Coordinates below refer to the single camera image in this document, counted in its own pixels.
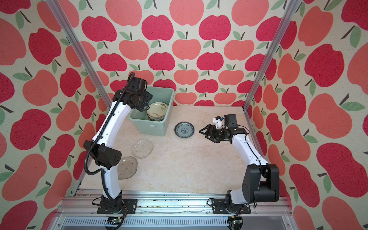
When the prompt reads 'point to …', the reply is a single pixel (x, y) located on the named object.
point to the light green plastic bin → (141, 123)
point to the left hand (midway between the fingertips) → (152, 99)
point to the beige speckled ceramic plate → (157, 111)
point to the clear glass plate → (142, 148)
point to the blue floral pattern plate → (184, 129)
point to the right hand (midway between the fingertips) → (206, 133)
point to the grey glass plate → (127, 167)
